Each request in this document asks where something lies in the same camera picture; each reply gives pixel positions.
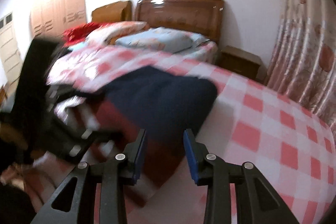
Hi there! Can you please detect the dark navy red garment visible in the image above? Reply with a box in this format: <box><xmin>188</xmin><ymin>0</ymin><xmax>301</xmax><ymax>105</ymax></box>
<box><xmin>92</xmin><ymin>66</ymin><xmax>218</xmax><ymax>188</ymax></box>

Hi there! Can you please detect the pink white checkered bedspread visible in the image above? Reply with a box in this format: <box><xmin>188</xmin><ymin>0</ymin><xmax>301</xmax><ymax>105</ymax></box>
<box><xmin>26</xmin><ymin>41</ymin><xmax>336</xmax><ymax>224</ymax></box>

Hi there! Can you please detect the red fluffy fabric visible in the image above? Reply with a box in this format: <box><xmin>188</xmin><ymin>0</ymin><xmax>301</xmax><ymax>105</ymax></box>
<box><xmin>63</xmin><ymin>22</ymin><xmax>105</xmax><ymax>47</ymax></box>

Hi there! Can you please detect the light wooden wardrobe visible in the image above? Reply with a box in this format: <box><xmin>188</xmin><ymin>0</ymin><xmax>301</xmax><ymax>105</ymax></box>
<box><xmin>1</xmin><ymin>0</ymin><xmax>87</xmax><ymax>85</ymax></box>

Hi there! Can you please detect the brown wooden nightstand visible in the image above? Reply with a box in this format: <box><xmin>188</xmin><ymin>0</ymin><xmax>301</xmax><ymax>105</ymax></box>
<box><xmin>216</xmin><ymin>46</ymin><xmax>262</xmax><ymax>81</ymax></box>

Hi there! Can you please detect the pink floral pillow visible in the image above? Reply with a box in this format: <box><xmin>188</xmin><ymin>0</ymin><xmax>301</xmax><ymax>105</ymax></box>
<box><xmin>84</xmin><ymin>21</ymin><xmax>149</xmax><ymax>46</ymax></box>

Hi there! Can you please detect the light blue pillow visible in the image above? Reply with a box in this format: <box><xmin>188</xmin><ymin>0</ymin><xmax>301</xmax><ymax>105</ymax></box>
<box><xmin>115</xmin><ymin>27</ymin><xmax>209</xmax><ymax>53</ymax></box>

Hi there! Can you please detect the small brown wooden headboard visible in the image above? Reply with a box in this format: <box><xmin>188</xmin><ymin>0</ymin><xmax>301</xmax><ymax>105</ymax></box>
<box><xmin>91</xmin><ymin>1</ymin><xmax>132</xmax><ymax>23</ymax></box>

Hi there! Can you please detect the pink floral curtain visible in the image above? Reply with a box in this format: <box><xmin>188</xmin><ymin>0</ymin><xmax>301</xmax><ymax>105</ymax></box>
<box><xmin>265</xmin><ymin>0</ymin><xmax>335</xmax><ymax>132</ymax></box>

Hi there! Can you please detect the large brown wooden headboard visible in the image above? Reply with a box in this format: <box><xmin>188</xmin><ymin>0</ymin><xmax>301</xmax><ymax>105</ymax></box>
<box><xmin>134</xmin><ymin>0</ymin><xmax>224</xmax><ymax>44</ymax></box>

